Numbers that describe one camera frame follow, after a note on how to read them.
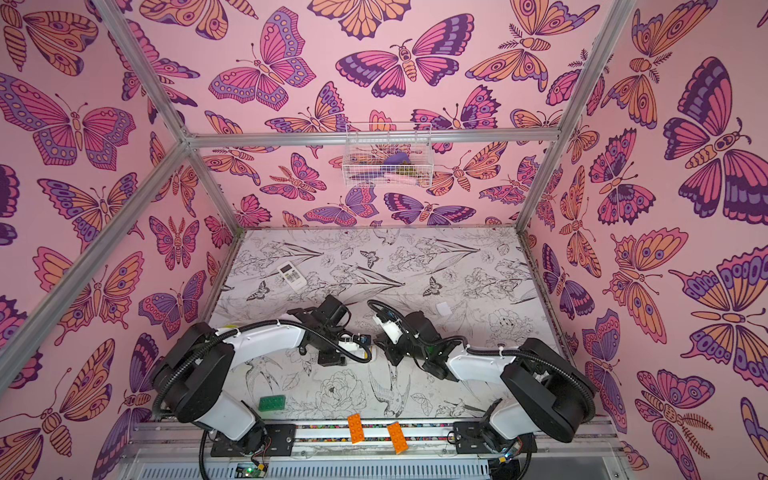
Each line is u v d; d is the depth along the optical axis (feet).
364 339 2.52
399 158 3.16
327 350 2.51
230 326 1.64
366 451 2.39
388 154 3.16
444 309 3.20
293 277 3.44
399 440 2.38
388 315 2.39
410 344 2.25
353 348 2.53
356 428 2.45
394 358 2.48
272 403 2.61
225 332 1.62
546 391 1.42
